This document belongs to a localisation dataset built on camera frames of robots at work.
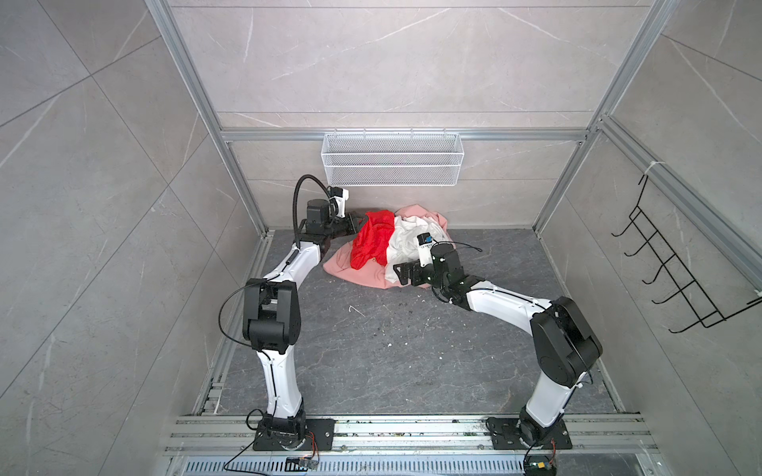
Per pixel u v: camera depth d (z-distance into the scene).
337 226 0.82
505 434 0.73
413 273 0.80
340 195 0.84
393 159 1.01
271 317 0.54
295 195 0.71
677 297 0.66
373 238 0.93
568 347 0.48
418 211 1.14
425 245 0.80
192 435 0.75
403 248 1.01
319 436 0.73
